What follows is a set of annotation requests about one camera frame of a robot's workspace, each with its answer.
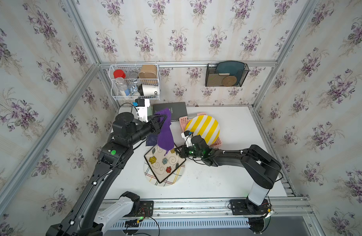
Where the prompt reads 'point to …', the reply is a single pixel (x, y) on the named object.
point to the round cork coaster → (229, 81)
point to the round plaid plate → (170, 179)
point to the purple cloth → (165, 139)
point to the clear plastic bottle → (121, 86)
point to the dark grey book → (177, 109)
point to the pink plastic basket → (184, 120)
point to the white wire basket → (130, 81)
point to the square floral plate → (162, 165)
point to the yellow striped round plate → (205, 126)
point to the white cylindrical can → (150, 90)
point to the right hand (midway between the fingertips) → (176, 150)
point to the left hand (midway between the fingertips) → (170, 118)
